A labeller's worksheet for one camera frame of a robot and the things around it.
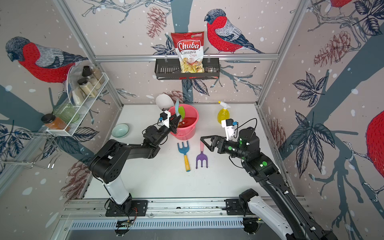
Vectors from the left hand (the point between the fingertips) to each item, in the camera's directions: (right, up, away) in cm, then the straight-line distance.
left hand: (180, 112), depth 83 cm
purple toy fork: (+12, -28, +9) cm, 32 cm away
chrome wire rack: (-59, -21, -17) cm, 65 cm away
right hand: (+13, -12, -18) cm, 26 cm away
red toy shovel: (+3, -6, +14) cm, 15 cm away
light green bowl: (-44, -12, +18) cm, 49 cm away
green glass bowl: (-53, 0, -14) cm, 55 cm away
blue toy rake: (+1, -24, +9) cm, 26 cm away
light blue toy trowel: (-1, +2, -9) cm, 9 cm away
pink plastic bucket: (+4, -12, +5) cm, 14 cm away
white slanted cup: (-14, +8, +20) cm, 26 cm away
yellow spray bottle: (+28, -1, +18) cm, 33 cm away
